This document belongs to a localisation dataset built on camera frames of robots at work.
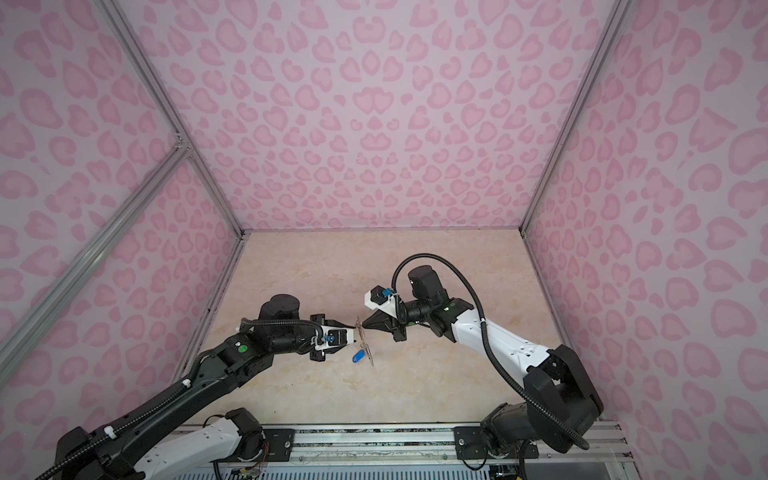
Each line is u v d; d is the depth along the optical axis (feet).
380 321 2.27
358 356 2.84
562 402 1.36
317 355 2.14
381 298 2.07
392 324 2.21
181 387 1.52
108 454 1.29
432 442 2.46
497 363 1.43
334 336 1.90
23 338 1.68
